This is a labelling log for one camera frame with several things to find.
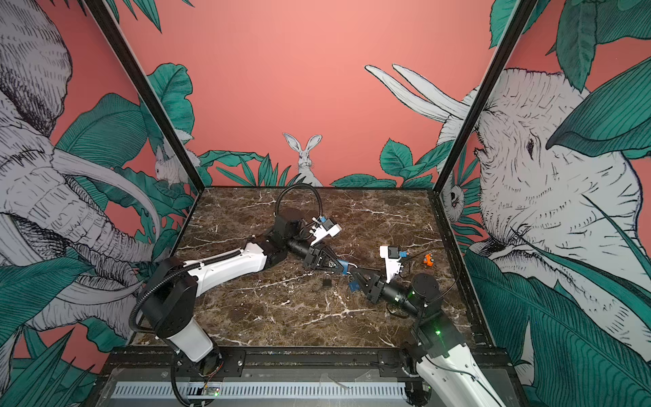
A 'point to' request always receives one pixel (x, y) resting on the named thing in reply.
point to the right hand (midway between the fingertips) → (350, 273)
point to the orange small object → (428, 261)
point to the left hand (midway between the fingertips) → (340, 268)
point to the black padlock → (327, 281)
